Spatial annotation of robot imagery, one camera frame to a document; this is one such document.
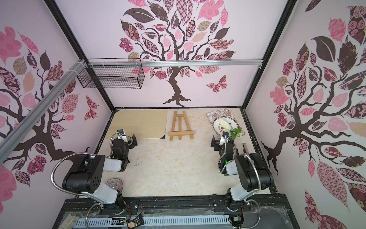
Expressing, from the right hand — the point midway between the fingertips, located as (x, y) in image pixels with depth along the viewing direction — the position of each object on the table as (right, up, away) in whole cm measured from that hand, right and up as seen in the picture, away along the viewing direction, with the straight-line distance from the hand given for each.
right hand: (222, 135), depth 91 cm
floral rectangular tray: (+8, +17, +26) cm, 32 cm away
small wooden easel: (-29, 0, +12) cm, 31 cm away
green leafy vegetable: (+12, +2, +11) cm, 16 cm away
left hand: (-63, -2, +2) cm, 63 cm away
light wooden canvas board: (-56, +7, +18) cm, 59 cm away
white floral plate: (+3, +7, +15) cm, 17 cm away
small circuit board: (-48, -40, -24) cm, 66 cm away
